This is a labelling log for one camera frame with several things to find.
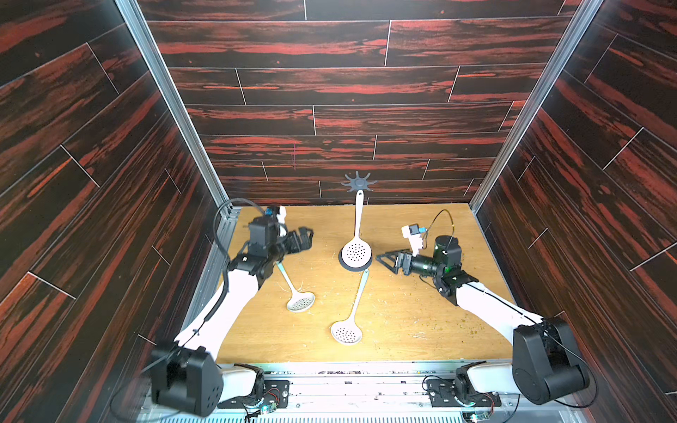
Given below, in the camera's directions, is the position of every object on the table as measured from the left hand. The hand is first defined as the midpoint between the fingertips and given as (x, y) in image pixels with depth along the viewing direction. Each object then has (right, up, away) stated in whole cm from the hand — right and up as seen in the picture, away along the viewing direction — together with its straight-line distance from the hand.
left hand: (303, 233), depth 81 cm
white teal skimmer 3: (+18, -7, +9) cm, 21 cm away
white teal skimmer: (-3, -24, +10) cm, 26 cm away
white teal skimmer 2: (+15, -32, +3) cm, 35 cm away
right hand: (+26, -6, 0) cm, 26 cm away
